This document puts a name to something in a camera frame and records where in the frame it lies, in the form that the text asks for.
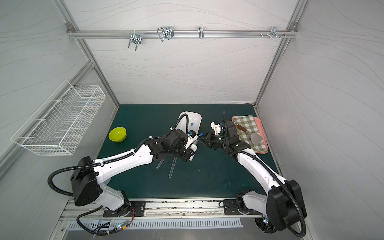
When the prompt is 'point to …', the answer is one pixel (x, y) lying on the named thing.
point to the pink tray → (259, 124)
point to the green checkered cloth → (248, 123)
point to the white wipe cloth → (193, 147)
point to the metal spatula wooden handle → (255, 138)
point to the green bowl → (117, 134)
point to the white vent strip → (89, 225)
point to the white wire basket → (57, 127)
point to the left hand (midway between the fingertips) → (194, 153)
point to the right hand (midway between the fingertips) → (197, 138)
